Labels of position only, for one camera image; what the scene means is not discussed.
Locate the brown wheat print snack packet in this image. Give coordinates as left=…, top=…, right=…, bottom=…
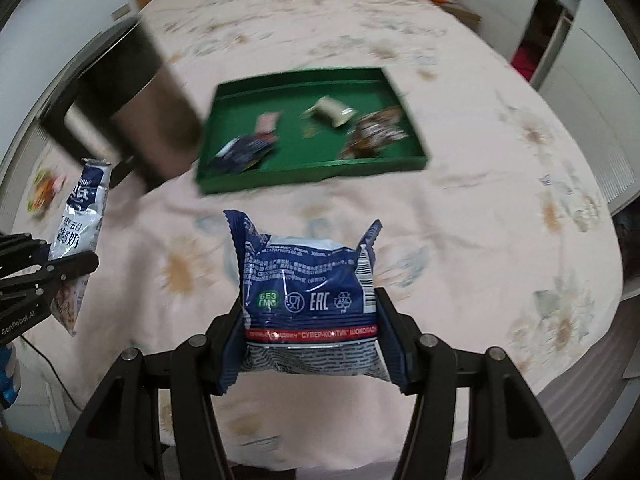
left=341, top=105, right=409, bottom=159

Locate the white wardrobe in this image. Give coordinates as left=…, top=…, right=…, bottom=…
left=410, top=0, right=640, bottom=213

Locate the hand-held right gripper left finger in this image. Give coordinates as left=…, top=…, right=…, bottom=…
left=52, top=302, right=246, bottom=480

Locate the green tray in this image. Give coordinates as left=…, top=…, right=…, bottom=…
left=194, top=66, right=431, bottom=196

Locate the cardboard box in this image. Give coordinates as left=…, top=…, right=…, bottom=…
left=439, top=2, right=482, bottom=27

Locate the white blue milk pouch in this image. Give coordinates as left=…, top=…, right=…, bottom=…
left=49, top=158, right=112, bottom=337

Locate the dark blue snack packet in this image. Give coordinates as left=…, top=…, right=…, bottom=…
left=211, top=134, right=277, bottom=174

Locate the orange snack packet green label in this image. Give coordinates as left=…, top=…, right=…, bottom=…
left=26, top=167, right=63, bottom=219

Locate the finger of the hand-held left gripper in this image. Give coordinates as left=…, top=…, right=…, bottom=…
left=30, top=251, right=100, bottom=293
left=0, top=232, right=50, bottom=281

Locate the blue white crinkled snack packet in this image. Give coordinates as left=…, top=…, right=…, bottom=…
left=221, top=208, right=407, bottom=397

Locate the black cable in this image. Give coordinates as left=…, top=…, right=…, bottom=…
left=19, top=334, right=83, bottom=413

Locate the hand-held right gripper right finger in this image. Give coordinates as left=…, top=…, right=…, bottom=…
left=375, top=287, right=576, bottom=480

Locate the olive green snack packet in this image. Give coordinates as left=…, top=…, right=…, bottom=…
left=301, top=95, right=359, bottom=131

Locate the small pink snack packet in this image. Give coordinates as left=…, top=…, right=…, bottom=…
left=256, top=112, right=282, bottom=137

